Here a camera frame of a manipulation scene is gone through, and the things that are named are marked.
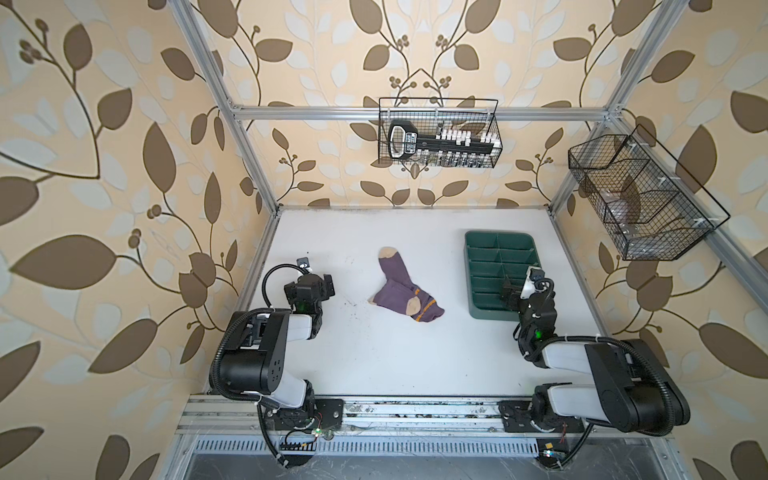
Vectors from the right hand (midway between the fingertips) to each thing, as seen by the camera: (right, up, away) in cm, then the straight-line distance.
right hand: (525, 284), depth 89 cm
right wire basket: (+24, +21, -16) cm, 36 cm away
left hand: (-66, +2, +5) cm, 66 cm away
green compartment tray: (-6, +7, +14) cm, 16 cm away
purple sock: (-38, -4, +6) cm, 39 cm away
